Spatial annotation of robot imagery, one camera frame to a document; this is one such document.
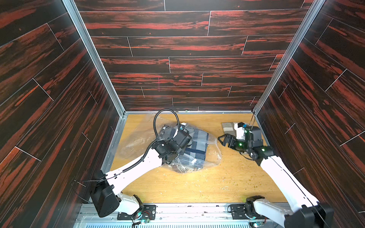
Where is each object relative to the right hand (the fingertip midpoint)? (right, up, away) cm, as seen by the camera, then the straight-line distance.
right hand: (226, 139), depth 81 cm
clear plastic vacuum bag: (-62, +1, +28) cm, 68 cm away
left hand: (-27, -2, -2) cm, 27 cm away
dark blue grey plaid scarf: (-19, -10, +1) cm, 21 cm away
